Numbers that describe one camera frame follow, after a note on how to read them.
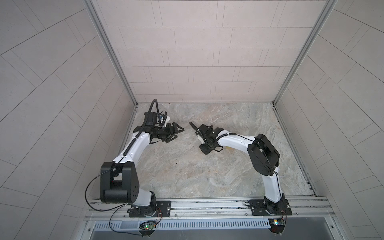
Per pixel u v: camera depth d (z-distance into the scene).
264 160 0.52
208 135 0.70
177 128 0.75
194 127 0.76
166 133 0.72
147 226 0.65
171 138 0.76
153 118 0.68
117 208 0.44
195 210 0.72
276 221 0.69
